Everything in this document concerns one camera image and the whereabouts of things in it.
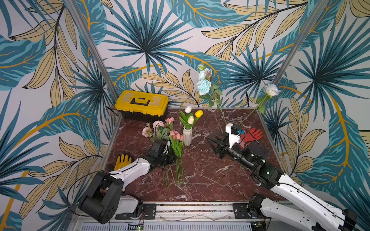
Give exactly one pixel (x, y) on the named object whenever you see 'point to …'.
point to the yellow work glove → (121, 163)
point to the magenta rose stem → (170, 121)
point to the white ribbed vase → (187, 136)
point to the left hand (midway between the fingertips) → (177, 159)
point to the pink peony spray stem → (161, 130)
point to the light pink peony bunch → (147, 132)
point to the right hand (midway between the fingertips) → (210, 135)
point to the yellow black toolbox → (142, 106)
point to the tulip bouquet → (189, 119)
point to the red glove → (248, 136)
